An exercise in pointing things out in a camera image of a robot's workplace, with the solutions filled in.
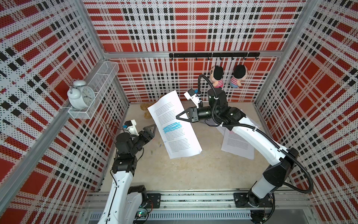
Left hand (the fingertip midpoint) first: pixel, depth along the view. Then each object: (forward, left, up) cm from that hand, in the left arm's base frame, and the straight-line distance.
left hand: (156, 127), depth 75 cm
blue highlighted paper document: (-9, -12, +8) cm, 17 cm away
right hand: (-5, -14, +14) cm, 21 cm away
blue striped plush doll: (+40, -53, +7) cm, 67 cm away
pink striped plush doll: (+42, -38, +3) cm, 57 cm away
